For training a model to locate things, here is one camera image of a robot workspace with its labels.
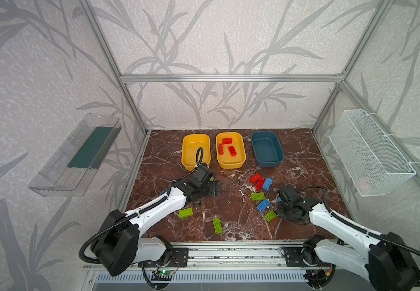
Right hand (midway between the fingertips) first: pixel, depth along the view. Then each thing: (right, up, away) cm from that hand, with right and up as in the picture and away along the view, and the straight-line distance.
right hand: (279, 206), depth 86 cm
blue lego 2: (-3, +10, +8) cm, 13 cm away
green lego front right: (-5, -4, -2) cm, 7 cm away
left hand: (-30, +12, -1) cm, 33 cm away
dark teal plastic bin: (0, +27, +22) cm, 35 cm away
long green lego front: (-30, -7, -5) cm, 31 cm away
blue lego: (-7, 0, +2) cm, 7 cm away
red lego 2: (-29, +27, +23) cm, 46 cm away
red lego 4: (-10, +12, +10) cm, 18 cm away
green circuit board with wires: (-52, -23, -15) cm, 58 cm away
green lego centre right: (-10, +4, +4) cm, 11 cm away
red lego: (-24, +33, +26) cm, 48 cm away
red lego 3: (-21, +26, +21) cm, 40 cm away
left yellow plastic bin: (-47, +31, +26) cm, 62 cm away
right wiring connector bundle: (+11, -23, -15) cm, 30 cm away
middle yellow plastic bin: (-25, +21, +15) cm, 36 cm away
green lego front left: (-45, -2, -2) cm, 45 cm away
